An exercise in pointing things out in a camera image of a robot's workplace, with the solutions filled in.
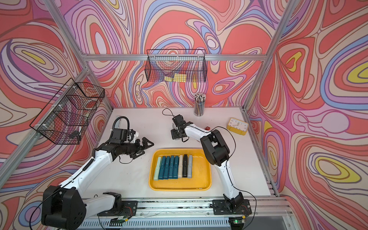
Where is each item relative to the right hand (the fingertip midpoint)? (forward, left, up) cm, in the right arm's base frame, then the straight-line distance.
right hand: (177, 137), depth 102 cm
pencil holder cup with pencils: (+20, -17, +10) cm, 28 cm away
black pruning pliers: (-20, -5, +3) cm, 21 cm away
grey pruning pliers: (-21, -8, +3) cm, 23 cm away
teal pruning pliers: (-24, 0, +4) cm, 24 cm away
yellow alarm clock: (+6, -46, +2) cm, 46 cm away
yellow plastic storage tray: (-26, -15, 0) cm, 30 cm away
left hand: (-16, +14, +14) cm, 26 cm away
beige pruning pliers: (-25, -2, +3) cm, 25 cm away
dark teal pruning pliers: (-27, +9, +4) cm, 28 cm away
